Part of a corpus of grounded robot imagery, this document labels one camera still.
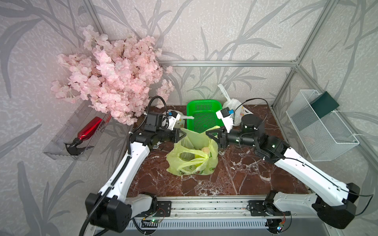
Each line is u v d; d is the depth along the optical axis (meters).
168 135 0.63
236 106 1.00
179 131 0.66
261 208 0.73
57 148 0.58
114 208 0.37
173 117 0.67
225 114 0.53
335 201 0.38
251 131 0.46
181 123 1.01
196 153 0.64
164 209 0.72
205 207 0.75
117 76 0.53
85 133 0.63
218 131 0.56
